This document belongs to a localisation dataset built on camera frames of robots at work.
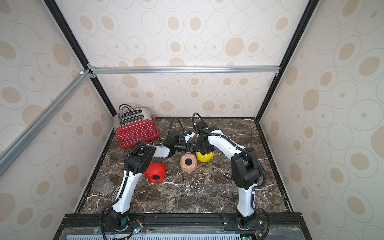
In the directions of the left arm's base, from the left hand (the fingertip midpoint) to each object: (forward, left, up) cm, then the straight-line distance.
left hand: (203, 149), depth 93 cm
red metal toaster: (+11, +43, +10) cm, 46 cm away
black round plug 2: (-9, +9, +1) cm, 12 cm away
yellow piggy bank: (-6, -1, 0) cm, 6 cm away
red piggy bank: (-14, +27, +1) cm, 30 cm away
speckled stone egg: (-25, +47, -3) cm, 54 cm away
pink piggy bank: (-13, +8, 0) cm, 15 cm away
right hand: (0, -3, +1) cm, 3 cm away
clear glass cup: (-20, +58, -6) cm, 62 cm away
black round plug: (-18, +26, -2) cm, 32 cm away
